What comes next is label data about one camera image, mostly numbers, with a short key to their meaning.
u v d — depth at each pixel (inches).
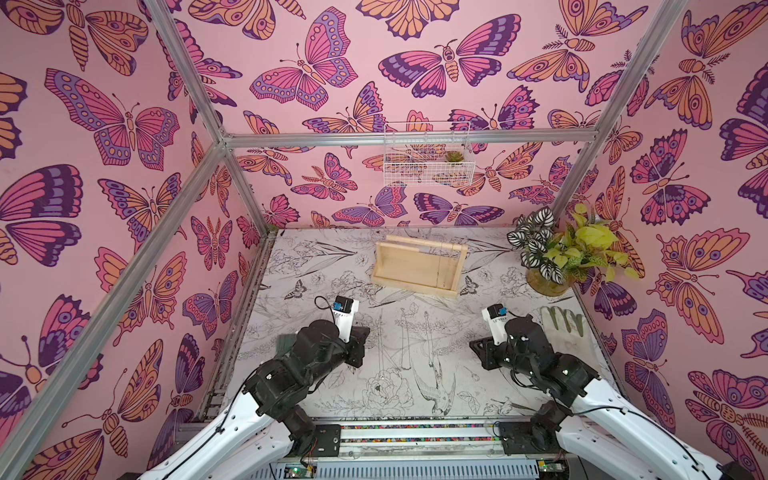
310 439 26.0
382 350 35.3
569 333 35.5
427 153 37.8
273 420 19.0
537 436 25.9
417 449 28.8
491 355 26.9
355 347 23.8
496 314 27.2
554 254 32.8
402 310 38.4
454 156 36.8
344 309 23.8
